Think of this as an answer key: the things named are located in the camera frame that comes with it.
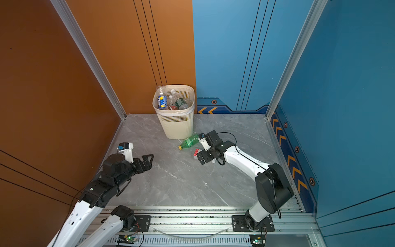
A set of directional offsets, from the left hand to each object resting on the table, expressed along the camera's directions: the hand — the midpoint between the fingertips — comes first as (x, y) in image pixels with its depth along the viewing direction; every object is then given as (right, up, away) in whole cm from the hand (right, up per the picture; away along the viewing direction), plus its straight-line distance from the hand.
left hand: (147, 156), depth 73 cm
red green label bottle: (+6, +30, +27) cm, 41 cm away
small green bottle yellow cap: (+18, +4, +26) cm, 32 cm away
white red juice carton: (+22, -3, +21) cm, 31 cm away
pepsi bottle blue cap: (+2, +32, +18) cm, 37 cm away
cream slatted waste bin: (+12, +16, +21) cm, 28 cm away
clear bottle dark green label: (+14, +29, +18) cm, 37 cm away
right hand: (+28, -1, +15) cm, 31 cm away
